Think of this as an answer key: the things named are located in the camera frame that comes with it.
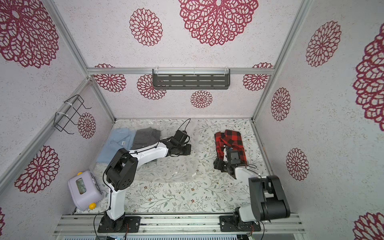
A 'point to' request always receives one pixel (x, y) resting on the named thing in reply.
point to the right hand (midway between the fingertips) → (218, 161)
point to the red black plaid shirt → (232, 139)
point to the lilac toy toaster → (85, 190)
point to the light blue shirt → (120, 138)
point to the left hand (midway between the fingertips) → (190, 150)
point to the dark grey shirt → (145, 137)
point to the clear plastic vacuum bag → (167, 168)
